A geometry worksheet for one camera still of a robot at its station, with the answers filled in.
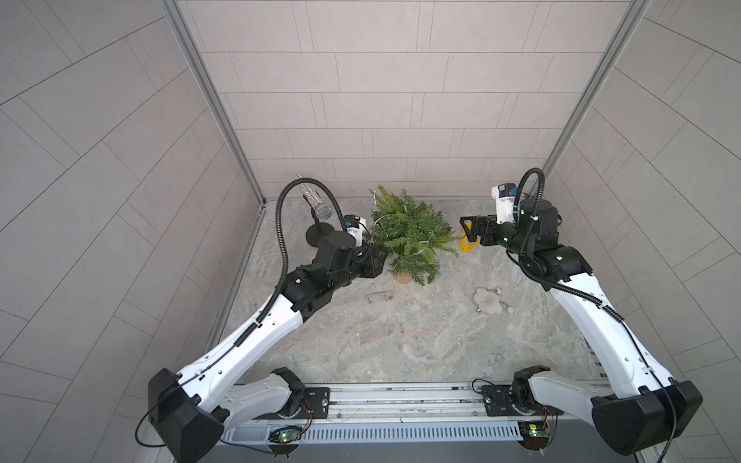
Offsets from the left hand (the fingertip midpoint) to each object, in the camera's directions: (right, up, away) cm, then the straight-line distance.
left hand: (386, 250), depth 72 cm
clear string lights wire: (-3, +11, +7) cm, 13 cm away
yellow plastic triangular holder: (+19, +2, -4) cm, 20 cm away
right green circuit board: (+36, -43, -4) cm, 56 cm away
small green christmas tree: (+6, +4, -4) cm, 9 cm away
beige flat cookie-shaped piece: (+31, -17, +15) cm, 38 cm away
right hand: (+22, +9, +1) cm, 24 cm away
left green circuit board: (-23, -41, -7) cm, 48 cm away
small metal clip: (0, -15, +15) cm, 21 cm away
